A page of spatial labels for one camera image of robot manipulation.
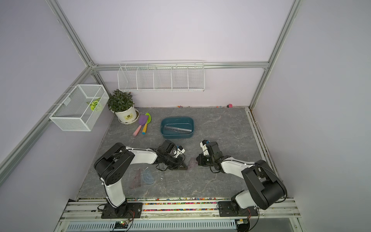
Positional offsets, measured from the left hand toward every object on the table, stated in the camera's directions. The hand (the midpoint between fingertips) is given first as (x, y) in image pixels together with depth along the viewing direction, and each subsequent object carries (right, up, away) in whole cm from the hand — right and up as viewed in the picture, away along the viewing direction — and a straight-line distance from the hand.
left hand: (186, 169), depth 86 cm
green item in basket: (-52, +39, -5) cm, 65 cm away
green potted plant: (-46, +43, +12) cm, 64 cm away
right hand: (+6, +6, +4) cm, 10 cm away
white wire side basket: (-62, +35, -3) cm, 71 cm away
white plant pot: (-43, +33, +19) cm, 58 cm away
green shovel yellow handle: (-31, +24, +20) cm, 44 cm away
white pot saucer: (-40, +33, +29) cm, 59 cm away
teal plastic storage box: (-12, +19, +18) cm, 29 cm away
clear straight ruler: (-11, +24, +22) cm, 34 cm away
